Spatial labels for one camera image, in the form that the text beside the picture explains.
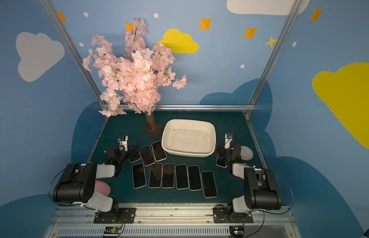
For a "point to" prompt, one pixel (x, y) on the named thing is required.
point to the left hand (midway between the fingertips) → (131, 143)
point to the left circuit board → (112, 230)
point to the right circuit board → (237, 231)
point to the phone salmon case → (220, 161)
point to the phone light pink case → (209, 184)
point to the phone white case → (194, 178)
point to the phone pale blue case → (133, 152)
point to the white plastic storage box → (189, 138)
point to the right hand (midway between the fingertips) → (226, 142)
